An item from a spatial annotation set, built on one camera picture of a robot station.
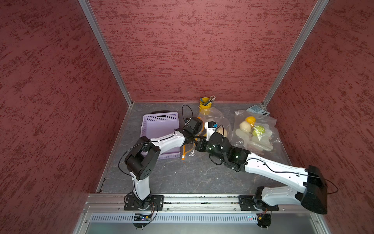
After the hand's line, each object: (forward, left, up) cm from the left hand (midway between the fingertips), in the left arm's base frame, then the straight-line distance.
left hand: (203, 133), depth 91 cm
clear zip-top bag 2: (-2, -45, -10) cm, 46 cm away
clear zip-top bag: (+13, -13, -4) cm, 19 cm away
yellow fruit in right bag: (+15, -36, -4) cm, 39 cm away
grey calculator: (+30, -46, -9) cm, 56 cm away
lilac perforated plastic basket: (+13, +34, -9) cm, 37 cm away
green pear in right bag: (+5, -39, -4) cm, 39 cm away
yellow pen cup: (+25, -2, 0) cm, 25 cm away
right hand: (-14, +8, +13) cm, 21 cm away
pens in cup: (+25, -7, +8) cm, 27 cm away
